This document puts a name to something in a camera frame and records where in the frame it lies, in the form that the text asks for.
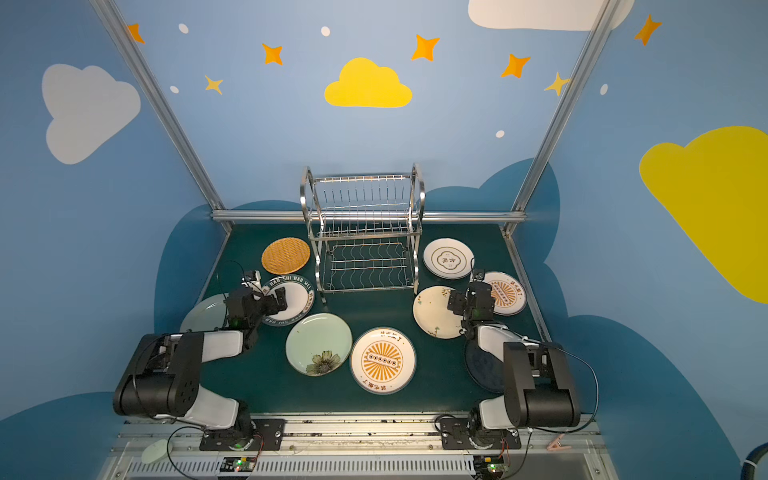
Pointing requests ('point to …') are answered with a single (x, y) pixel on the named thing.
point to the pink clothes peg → (556, 444)
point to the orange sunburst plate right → (509, 295)
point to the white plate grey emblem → (448, 258)
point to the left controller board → (237, 464)
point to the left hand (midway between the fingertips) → (275, 287)
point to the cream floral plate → (432, 314)
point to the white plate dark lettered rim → (299, 299)
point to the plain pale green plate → (207, 315)
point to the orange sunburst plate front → (383, 360)
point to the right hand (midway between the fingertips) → (474, 292)
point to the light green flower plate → (317, 344)
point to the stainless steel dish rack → (364, 230)
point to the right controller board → (489, 465)
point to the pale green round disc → (156, 451)
